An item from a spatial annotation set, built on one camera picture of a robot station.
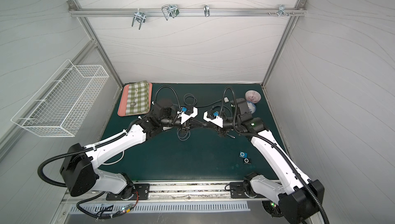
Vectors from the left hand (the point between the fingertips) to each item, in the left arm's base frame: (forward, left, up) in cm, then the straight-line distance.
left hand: (202, 124), depth 68 cm
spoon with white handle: (+30, +50, -25) cm, 63 cm away
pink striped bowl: (+38, -37, -24) cm, 58 cm away
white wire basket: (+4, +64, +5) cm, 65 cm away
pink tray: (+25, +56, -25) cm, 67 cm away
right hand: (+2, -2, -2) cm, 3 cm away
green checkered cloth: (+30, +44, -26) cm, 59 cm away
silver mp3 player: (+36, -17, -26) cm, 47 cm away
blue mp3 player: (-4, -23, -25) cm, 34 cm away
